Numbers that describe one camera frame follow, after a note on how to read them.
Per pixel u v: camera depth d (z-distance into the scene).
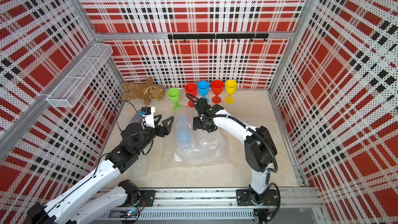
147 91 1.11
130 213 0.70
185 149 0.85
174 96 0.96
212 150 0.86
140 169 0.78
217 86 1.03
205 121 0.62
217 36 0.88
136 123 0.55
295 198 0.75
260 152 0.47
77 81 0.75
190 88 0.99
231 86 1.02
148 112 0.61
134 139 0.53
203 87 1.02
